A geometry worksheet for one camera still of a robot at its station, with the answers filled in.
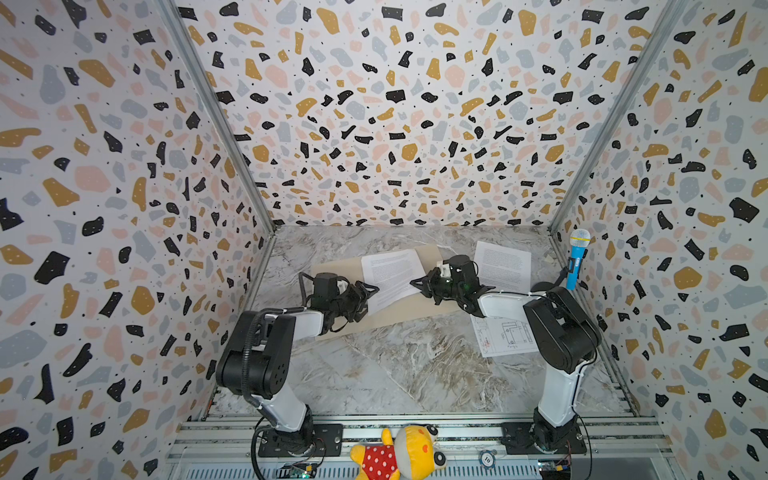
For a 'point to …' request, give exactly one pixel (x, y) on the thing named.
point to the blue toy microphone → (579, 240)
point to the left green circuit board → (299, 473)
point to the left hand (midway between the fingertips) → (377, 291)
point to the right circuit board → (554, 469)
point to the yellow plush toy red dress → (413, 455)
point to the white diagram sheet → (503, 336)
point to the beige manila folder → (428, 257)
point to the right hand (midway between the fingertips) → (404, 276)
